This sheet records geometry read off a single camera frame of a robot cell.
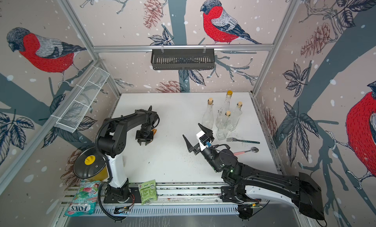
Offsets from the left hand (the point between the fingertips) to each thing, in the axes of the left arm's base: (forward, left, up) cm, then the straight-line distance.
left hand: (147, 141), depth 93 cm
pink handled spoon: (-5, -68, -1) cm, 68 cm away
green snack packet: (-29, -6, +1) cm, 29 cm away
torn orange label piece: (+8, -3, 0) cm, 9 cm away
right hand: (-8, -30, +30) cm, 43 cm away
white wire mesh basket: (+3, +39, +21) cm, 44 cm away
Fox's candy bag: (-33, +24, +3) cm, 41 cm away
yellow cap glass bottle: (+11, -49, +21) cm, 54 cm away
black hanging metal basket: (+53, -22, +26) cm, 63 cm away
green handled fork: (+2, -56, -1) cm, 56 cm away
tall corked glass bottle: (+7, -38, +13) cm, 41 cm away
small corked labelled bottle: (+10, -56, +13) cm, 58 cm away
